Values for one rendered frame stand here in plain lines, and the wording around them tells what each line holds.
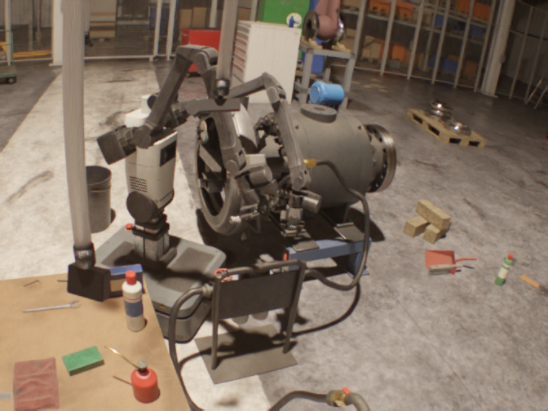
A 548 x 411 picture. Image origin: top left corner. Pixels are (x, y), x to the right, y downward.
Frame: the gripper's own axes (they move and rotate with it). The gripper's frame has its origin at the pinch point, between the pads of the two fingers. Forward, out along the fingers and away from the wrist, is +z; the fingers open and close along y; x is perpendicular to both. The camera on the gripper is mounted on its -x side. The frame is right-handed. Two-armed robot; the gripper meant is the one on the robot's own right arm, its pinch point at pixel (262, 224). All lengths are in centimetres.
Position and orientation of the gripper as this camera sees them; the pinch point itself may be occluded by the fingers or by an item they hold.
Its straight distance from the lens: 157.1
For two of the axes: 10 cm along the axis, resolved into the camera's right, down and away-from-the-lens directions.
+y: 2.8, -4.3, 8.6
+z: 3.7, 8.7, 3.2
